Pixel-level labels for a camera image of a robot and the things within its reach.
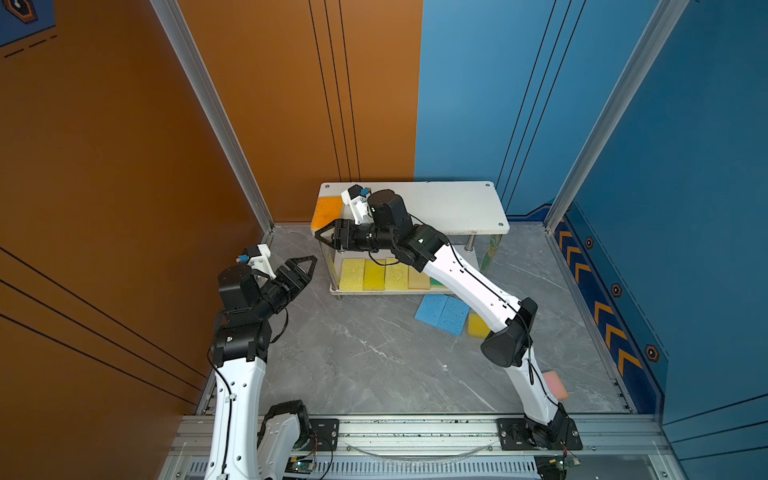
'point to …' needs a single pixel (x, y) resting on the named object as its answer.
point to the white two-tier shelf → (333, 264)
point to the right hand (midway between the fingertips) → (321, 236)
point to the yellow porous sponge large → (352, 274)
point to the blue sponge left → (430, 308)
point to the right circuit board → (554, 467)
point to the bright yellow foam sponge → (373, 276)
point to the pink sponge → (555, 384)
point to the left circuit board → (298, 464)
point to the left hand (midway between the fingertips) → (312, 262)
